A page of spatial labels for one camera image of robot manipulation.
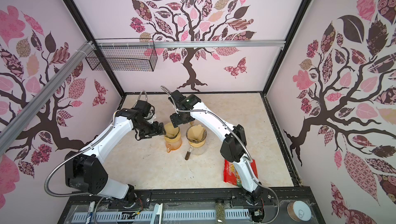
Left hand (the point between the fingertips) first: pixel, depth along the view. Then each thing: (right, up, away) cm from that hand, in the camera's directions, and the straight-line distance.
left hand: (158, 136), depth 81 cm
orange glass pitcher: (+6, -8, +9) cm, 13 cm away
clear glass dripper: (+19, -2, -2) cm, 19 cm away
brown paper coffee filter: (+21, +2, -1) cm, 21 cm away
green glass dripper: (+7, -1, +4) cm, 8 cm away
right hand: (+11, +9, +3) cm, 15 cm away
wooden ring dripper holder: (+21, -5, 0) cm, 22 cm away
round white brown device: (+66, -30, -16) cm, 74 cm away
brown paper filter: (+5, +5, +3) cm, 7 cm away
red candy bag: (+39, -20, -3) cm, 43 cm away
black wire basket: (-25, +49, +13) cm, 57 cm away
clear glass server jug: (+21, -11, +8) cm, 25 cm away
